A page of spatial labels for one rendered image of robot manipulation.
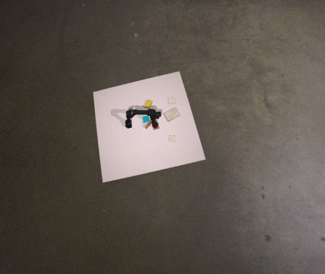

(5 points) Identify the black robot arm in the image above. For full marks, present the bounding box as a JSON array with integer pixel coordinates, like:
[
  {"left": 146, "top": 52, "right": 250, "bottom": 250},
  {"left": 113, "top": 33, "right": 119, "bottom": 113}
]
[{"left": 125, "top": 108, "right": 161, "bottom": 128}]

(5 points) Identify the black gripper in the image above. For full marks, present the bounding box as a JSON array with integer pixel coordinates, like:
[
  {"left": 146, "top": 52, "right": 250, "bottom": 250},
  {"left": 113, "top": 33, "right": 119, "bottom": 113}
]
[{"left": 150, "top": 117, "right": 157, "bottom": 127}]

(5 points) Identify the yellow rectangular block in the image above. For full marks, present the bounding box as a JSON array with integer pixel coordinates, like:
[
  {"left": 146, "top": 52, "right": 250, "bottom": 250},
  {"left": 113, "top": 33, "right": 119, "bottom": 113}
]
[{"left": 145, "top": 100, "right": 152, "bottom": 109}]

